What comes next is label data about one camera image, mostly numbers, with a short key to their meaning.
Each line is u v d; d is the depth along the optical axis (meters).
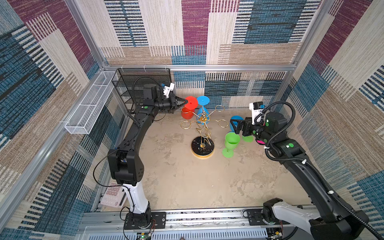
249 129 0.62
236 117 0.95
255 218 0.73
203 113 0.74
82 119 0.71
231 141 0.88
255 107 0.61
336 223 0.37
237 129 0.64
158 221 0.73
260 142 0.61
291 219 0.55
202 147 0.98
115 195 0.79
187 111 0.79
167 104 0.71
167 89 0.75
